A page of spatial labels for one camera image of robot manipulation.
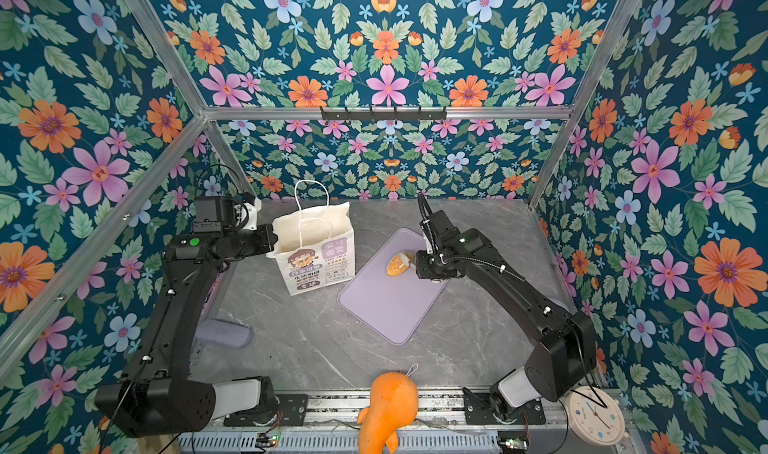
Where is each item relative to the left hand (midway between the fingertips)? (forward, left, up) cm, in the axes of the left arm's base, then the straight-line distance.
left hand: (278, 227), depth 74 cm
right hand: (-7, -36, -12) cm, 39 cm away
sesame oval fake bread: (+3, -30, -25) cm, 39 cm away
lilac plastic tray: (-11, -28, -29) cm, 41 cm away
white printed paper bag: (-3, -8, -5) cm, 10 cm away
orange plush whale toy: (-37, -27, -21) cm, 51 cm away
